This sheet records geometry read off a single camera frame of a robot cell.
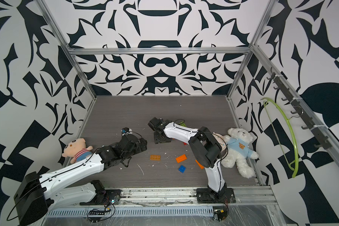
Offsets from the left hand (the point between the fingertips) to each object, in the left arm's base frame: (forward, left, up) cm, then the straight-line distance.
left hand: (141, 141), depth 82 cm
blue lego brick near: (-13, -23, -11) cm, 28 cm away
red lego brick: (-13, -22, +21) cm, 33 cm away
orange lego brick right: (-21, -27, +20) cm, 40 cm away
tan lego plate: (-5, -7, -11) cm, 14 cm away
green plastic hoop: (-21, -66, +17) cm, 72 cm away
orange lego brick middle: (-6, -23, -11) cm, 26 cm away
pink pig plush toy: (-1, +38, -5) cm, 39 cm away
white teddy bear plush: (-6, -55, -5) cm, 56 cm away
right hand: (+7, -10, -9) cm, 15 cm away
